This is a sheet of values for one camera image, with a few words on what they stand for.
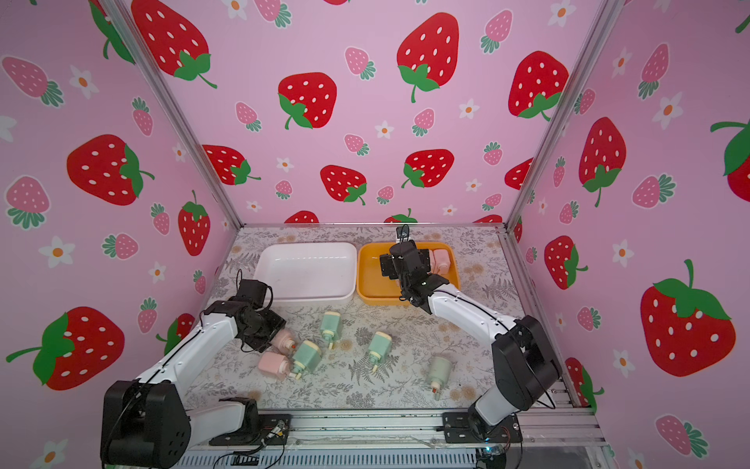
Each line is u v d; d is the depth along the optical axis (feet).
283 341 2.67
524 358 1.48
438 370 2.49
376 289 3.37
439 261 3.20
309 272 3.56
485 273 3.52
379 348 2.68
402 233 2.39
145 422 1.31
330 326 2.81
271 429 2.35
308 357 2.61
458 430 2.40
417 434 2.43
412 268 2.11
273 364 2.58
